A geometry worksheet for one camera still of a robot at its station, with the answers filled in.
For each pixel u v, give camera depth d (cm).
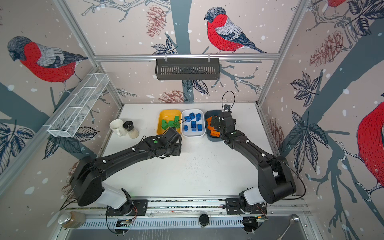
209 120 110
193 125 103
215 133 100
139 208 73
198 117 107
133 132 98
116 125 100
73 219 64
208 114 109
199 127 104
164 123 105
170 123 105
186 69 107
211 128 104
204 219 63
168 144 63
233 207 73
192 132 103
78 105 78
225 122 66
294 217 70
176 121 107
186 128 104
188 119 111
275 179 43
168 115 111
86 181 42
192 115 110
